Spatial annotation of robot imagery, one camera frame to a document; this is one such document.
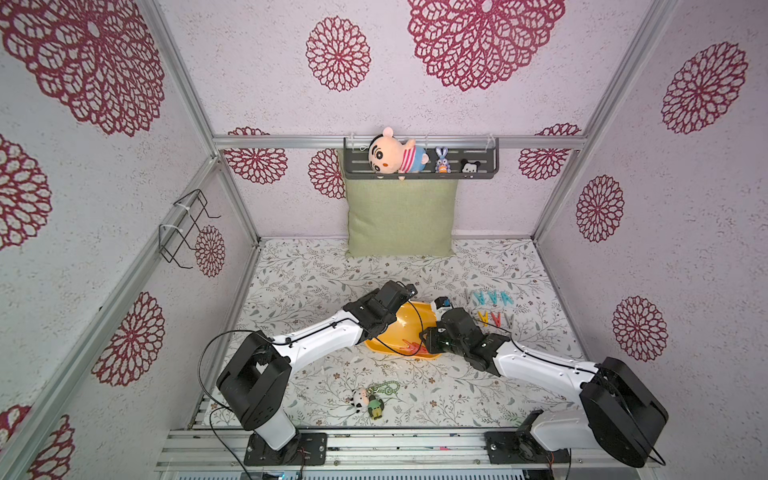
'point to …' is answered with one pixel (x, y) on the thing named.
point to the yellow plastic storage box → (415, 318)
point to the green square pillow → (388, 217)
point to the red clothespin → (496, 320)
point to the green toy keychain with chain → (375, 404)
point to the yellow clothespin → (485, 318)
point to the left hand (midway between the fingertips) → (375, 299)
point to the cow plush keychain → (359, 399)
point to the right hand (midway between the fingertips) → (419, 332)
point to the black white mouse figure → (469, 167)
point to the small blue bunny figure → (442, 164)
